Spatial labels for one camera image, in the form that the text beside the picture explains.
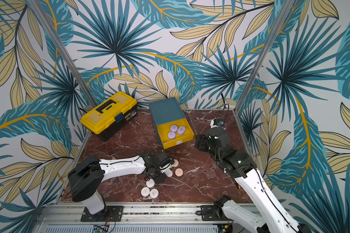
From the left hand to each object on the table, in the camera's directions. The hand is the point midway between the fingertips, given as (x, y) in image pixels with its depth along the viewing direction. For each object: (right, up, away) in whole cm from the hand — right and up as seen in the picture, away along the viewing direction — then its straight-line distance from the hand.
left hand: (159, 178), depth 84 cm
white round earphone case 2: (-7, -5, -5) cm, 10 cm away
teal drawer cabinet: (+3, +39, +5) cm, 40 cm away
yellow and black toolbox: (-32, +37, +9) cm, 50 cm away
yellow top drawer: (+3, +28, +4) cm, 29 cm away
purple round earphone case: (+9, +29, +2) cm, 31 cm away
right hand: (+22, +25, -16) cm, 37 cm away
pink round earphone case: (+10, +8, +4) cm, 13 cm away
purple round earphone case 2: (+7, +25, 0) cm, 26 cm away
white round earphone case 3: (-2, -6, -6) cm, 8 cm away
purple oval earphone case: (+13, +28, +2) cm, 31 cm away
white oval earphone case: (+5, +3, +1) cm, 6 cm away
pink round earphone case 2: (+11, +3, +2) cm, 12 cm away
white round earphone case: (-5, -2, -2) cm, 5 cm away
